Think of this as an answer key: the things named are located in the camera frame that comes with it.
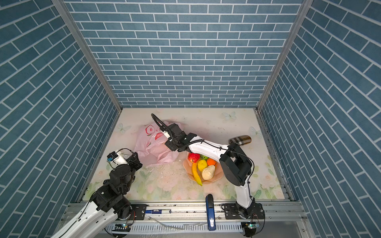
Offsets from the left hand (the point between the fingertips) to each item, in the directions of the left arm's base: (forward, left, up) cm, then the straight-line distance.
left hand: (143, 153), depth 77 cm
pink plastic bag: (+9, -1, -5) cm, 10 cm away
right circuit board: (-30, -56, -16) cm, 66 cm away
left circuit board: (-30, +8, -20) cm, 37 cm away
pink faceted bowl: (-1, -23, -14) cm, 27 cm away
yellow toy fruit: (-1, -31, -10) cm, 33 cm away
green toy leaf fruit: (+3, -33, -10) cm, 34 cm away
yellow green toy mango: (-5, -27, -11) cm, 30 cm away
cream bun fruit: (-7, -34, -8) cm, 36 cm away
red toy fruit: (+1, -26, -7) cm, 27 cm away
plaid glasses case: (+17, -58, -13) cm, 62 cm away
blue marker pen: (-24, -9, -16) cm, 30 cm away
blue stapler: (-19, -35, -12) cm, 42 cm away
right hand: (+12, -14, -5) cm, 19 cm away
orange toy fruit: (0, -37, -10) cm, 38 cm away
